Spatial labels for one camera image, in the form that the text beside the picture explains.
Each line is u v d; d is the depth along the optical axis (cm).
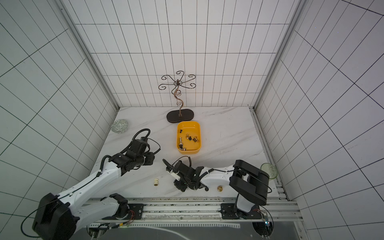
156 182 81
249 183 44
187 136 100
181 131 104
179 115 113
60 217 38
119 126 107
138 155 62
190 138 100
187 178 64
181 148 95
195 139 100
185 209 74
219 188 78
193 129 103
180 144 97
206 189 79
